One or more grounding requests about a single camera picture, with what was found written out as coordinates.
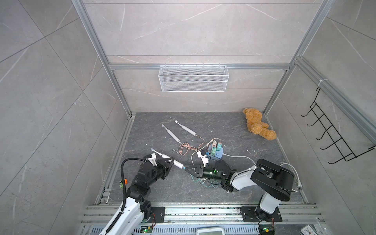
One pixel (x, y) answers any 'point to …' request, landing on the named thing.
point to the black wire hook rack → (339, 144)
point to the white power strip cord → (299, 183)
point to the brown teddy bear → (254, 125)
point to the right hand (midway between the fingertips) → (187, 171)
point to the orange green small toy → (121, 184)
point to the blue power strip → (219, 153)
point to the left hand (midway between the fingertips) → (176, 158)
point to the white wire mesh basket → (193, 79)
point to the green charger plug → (213, 151)
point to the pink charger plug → (214, 144)
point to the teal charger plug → (219, 146)
